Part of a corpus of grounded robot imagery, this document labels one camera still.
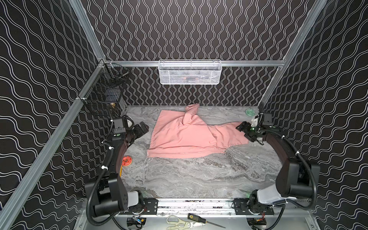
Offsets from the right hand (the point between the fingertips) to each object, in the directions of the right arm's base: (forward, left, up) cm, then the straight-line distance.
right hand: (241, 131), depth 89 cm
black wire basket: (+18, +87, +17) cm, 90 cm away
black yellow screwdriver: (-45, +28, -10) cm, 54 cm away
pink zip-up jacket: (+2, +40, -7) cm, 41 cm away
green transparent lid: (+27, -16, -11) cm, 33 cm away
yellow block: (-34, +58, +21) cm, 70 cm away
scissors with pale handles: (-47, +37, -11) cm, 61 cm away
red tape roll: (-17, +71, -8) cm, 73 cm away
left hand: (-3, +57, +6) cm, 58 cm away
